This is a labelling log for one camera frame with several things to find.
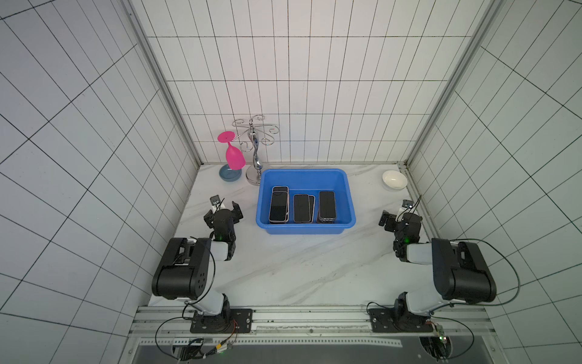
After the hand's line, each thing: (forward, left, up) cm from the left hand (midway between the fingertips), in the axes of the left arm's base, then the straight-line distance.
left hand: (223, 208), depth 94 cm
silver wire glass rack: (+26, -15, +21) cm, 36 cm away
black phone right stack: (+4, -46, -5) cm, 46 cm away
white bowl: (+20, -81, -4) cm, 83 cm away
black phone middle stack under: (+4, -38, -4) cm, 39 cm away
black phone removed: (+1, -24, +1) cm, 24 cm away
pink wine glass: (+21, -3, +10) cm, 23 cm away
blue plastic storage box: (+19, -38, -5) cm, 43 cm away
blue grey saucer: (+24, +3, -5) cm, 25 cm away
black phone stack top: (+2, -34, -3) cm, 34 cm away
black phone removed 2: (+11, -24, -2) cm, 26 cm away
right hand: (0, -71, -1) cm, 71 cm away
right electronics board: (-46, -76, -5) cm, 89 cm away
